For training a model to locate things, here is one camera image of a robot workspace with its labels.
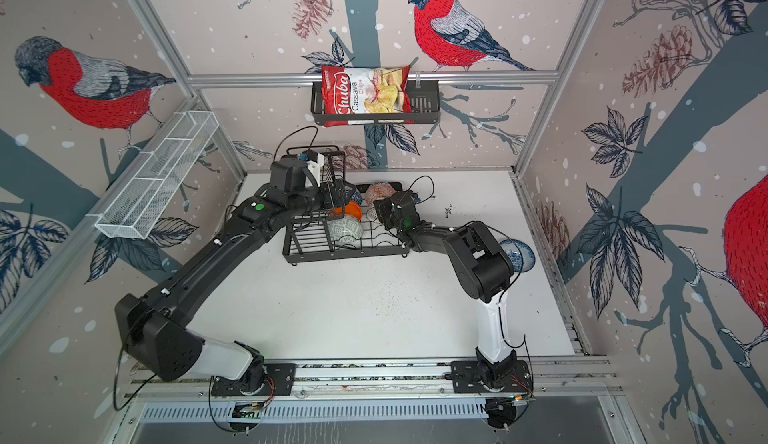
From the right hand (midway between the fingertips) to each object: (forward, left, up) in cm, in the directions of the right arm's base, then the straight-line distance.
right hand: (366, 206), depth 96 cm
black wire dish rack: (-9, +20, -6) cm, 22 cm away
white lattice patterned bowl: (+1, -1, -5) cm, 6 cm away
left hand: (-10, +3, +20) cm, 22 cm away
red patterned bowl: (+12, -2, -4) cm, 13 cm away
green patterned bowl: (-4, +8, -9) cm, 12 cm away
